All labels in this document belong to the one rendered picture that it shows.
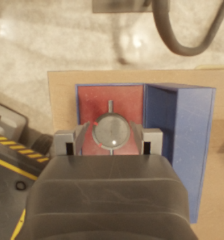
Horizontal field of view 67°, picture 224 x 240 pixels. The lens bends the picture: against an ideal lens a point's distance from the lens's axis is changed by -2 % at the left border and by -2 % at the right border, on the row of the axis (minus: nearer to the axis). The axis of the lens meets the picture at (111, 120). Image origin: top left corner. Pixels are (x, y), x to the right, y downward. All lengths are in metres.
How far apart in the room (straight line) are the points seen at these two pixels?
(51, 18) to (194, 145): 0.73
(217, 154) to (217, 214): 0.14
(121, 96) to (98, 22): 0.54
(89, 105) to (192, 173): 0.18
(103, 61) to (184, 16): 0.37
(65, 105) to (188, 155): 0.20
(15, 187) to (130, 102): 0.44
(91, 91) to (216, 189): 0.30
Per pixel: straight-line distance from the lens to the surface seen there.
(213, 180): 0.39
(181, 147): 0.19
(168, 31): 0.42
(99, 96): 0.28
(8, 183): 0.61
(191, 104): 0.18
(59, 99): 0.30
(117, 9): 0.79
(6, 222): 0.71
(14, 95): 0.87
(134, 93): 0.28
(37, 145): 0.72
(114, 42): 0.76
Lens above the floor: 0.75
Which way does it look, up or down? 75 degrees down
